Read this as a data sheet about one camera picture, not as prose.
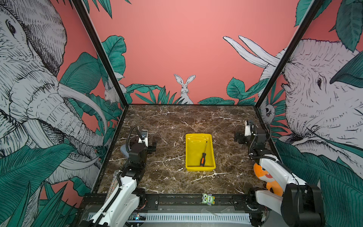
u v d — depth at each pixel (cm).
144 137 67
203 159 88
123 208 55
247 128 77
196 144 95
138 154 58
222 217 74
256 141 65
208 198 74
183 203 76
